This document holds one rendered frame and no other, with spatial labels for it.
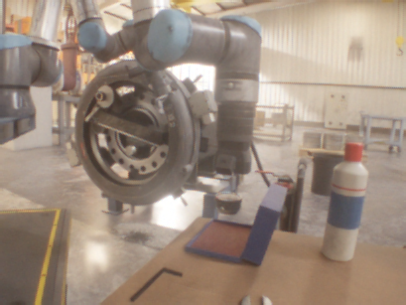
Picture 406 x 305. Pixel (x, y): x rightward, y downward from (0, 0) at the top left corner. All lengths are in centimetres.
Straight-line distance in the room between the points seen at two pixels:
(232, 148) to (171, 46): 23
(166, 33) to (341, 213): 44
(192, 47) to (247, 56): 11
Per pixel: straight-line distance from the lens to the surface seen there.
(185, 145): 125
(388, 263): 64
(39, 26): 122
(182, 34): 47
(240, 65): 53
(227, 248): 57
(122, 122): 139
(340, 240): 57
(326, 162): 269
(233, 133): 53
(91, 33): 95
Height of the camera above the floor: 74
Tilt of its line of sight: 9 degrees down
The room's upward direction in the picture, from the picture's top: 3 degrees clockwise
